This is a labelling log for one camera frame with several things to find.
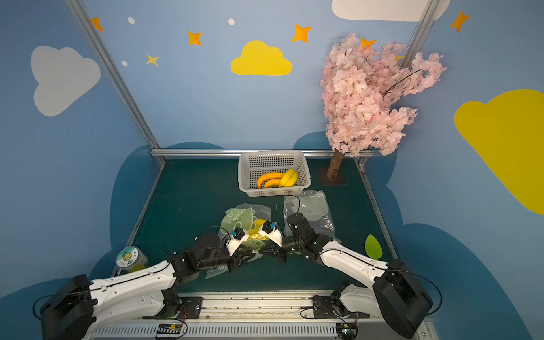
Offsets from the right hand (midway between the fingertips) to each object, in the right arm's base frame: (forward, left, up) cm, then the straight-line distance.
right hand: (264, 247), depth 77 cm
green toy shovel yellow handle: (+8, -46, -12) cm, 48 cm away
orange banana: (+42, +2, -9) cm, 43 cm away
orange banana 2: (+38, -1, -8) cm, 39 cm away
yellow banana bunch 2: (+7, +5, -4) cm, 10 cm away
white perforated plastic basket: (+50, +11, -7) cm, 51 cm away
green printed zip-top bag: (+15, +8, -5) cm, 18 cm away
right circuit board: (-22, -31, -15) cm, 41 cm away
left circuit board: (-26, +31, -13) cm, 43 cm away
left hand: (-1, +4, 0) cm, 4 cm away
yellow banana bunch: (+38, -9, -5) cm, 39 cm away
